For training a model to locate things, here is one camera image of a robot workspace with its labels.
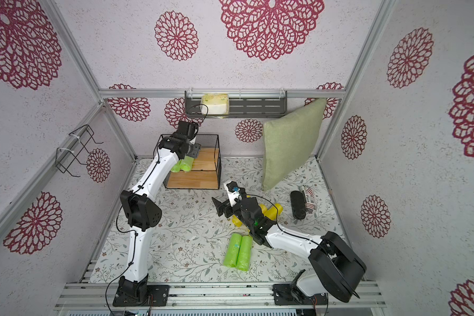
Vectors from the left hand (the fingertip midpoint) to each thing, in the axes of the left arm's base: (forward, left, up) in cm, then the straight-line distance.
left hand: (188, 146), depth 93 cm
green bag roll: (-8, 0, -3) cm, 9 cm away
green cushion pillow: (-4, -45, +10) cm, 46 cm away
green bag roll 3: (-44, -26, -19) cm, 54 cm away
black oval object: (-19, -54, -22) cm, 61 cm away
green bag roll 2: (-42, -22, -18) cm, 51 cm away
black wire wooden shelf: (+2, -5, -22) cm, 23 cm away
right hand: (-24, -17, -1) cm, 30 cm away
